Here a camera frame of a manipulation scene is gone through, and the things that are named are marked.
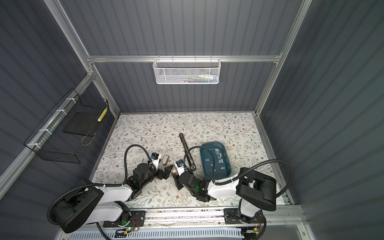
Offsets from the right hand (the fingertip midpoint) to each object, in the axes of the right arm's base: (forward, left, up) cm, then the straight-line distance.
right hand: (176, 174), depth 81 cm
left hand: (+7, +7, -1) cm, 10 cm away
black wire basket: (+4, +53, +27) cm, 59 cm away
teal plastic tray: (+8, -27, -7) cm, 29 cm away
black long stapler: (+13, -6, -6) cm, 16 cm away
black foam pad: (+16, +44, +26) cm, 54 cm away
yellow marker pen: (+25, +41, +22) cm, 52 cm away
